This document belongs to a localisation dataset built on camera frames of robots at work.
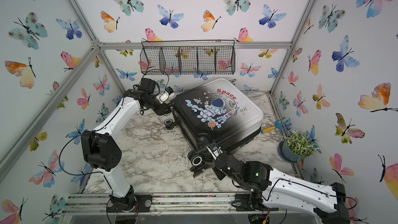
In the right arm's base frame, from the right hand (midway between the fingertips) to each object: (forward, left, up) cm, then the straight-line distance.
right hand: (215, 159), depth 71 cm
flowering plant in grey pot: (+9, -40, -2) cm, 41 cm away
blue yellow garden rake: (+33, -44, -20) cm, 58 cm away
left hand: (+28, +27, +2) cm, 39 cm away
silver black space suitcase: (+22, -2, +6) cm, 23 cm away
